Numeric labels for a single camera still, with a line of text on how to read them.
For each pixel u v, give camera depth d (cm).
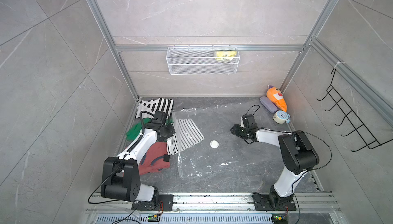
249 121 78
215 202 75
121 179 42
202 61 101
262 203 73
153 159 86
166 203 73
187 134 98
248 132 76
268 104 111
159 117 69
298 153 49
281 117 104
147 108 111
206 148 93
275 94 110
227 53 84
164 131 80
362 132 62
